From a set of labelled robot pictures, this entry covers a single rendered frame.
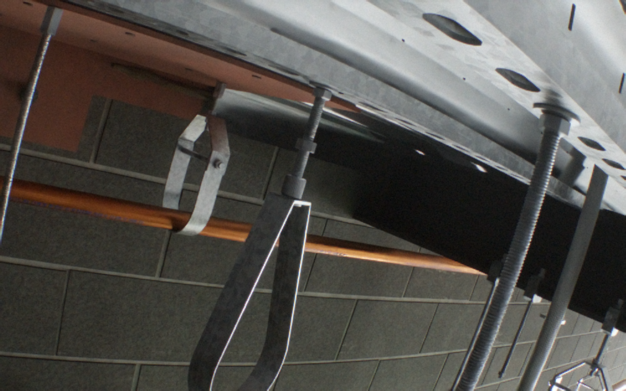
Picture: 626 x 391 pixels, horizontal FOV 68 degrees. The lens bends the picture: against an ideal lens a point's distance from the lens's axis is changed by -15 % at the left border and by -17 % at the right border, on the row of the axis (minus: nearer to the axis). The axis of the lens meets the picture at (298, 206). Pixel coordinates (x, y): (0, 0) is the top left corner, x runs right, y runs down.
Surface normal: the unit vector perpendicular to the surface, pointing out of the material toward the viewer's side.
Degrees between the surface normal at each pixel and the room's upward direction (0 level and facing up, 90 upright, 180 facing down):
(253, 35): 90
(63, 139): 90
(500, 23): 90
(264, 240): 74
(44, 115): 90
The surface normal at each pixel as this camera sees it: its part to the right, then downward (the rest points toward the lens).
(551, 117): -0.54, -0.08
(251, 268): -0.41, -0.33
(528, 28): 0.60, 0.26
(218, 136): 0.64, -0.45
